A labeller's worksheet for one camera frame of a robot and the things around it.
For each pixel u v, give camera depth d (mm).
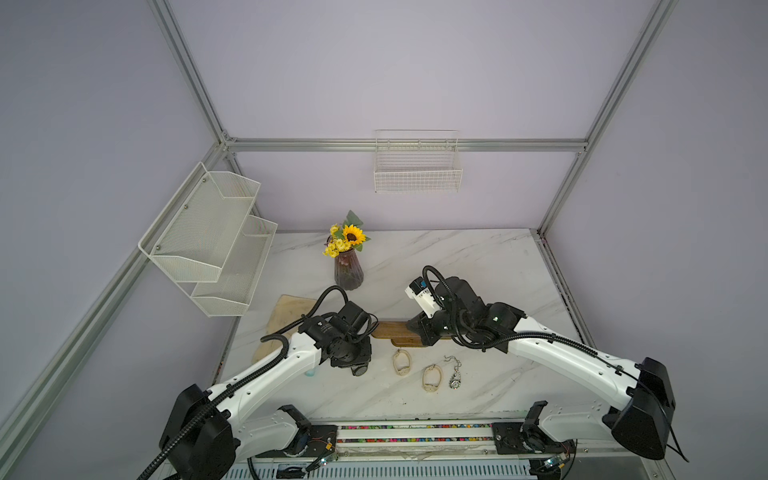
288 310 963
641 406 386
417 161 949
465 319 562
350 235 881
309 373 837
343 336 581
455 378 838
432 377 838
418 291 654
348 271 1008
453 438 750
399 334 839
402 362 874
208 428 387
